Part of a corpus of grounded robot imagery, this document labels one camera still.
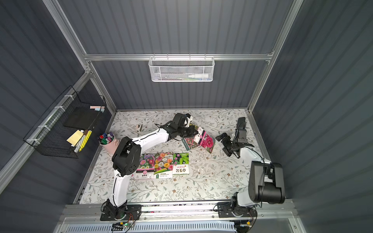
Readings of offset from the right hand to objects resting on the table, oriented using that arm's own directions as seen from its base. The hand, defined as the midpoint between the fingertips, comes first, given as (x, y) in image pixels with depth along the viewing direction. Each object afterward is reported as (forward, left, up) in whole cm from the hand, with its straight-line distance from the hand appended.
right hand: (219, 142), depth 91 cm
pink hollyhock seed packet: (+3, +8, -2) cm, 9 cm away
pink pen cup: (-2, +69, +3) cm, 69 cm away
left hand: (+4, +12, +5) cm, 14 cm away
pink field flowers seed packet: (+6, +20, -8) cm, 22 cm away
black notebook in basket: (0, +75, +23) cm, 79 cm away
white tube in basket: (+35, +13, +26) cm, 45 cm away
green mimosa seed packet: (-11, +24, -8) cm, 28 cm away
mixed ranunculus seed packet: (-12, +35, -8) cm, 38 cm away
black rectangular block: (-5, -8, +19) cm, 22 cm away
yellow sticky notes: (-12, +74, +22) cm, 78 cm away
